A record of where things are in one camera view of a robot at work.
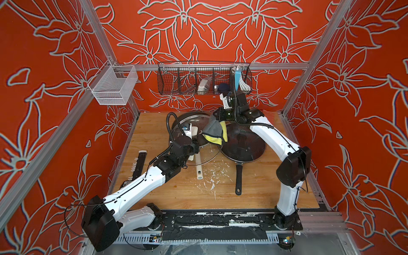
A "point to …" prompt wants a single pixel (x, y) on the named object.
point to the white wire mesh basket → (113, 85)
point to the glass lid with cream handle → (207, 152)
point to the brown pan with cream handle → (196, 120)
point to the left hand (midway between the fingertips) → (194, 133)
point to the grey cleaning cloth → (215, 131)
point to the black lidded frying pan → (244, 145)
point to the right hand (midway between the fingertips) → (209, 112)
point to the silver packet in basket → (204, 85)
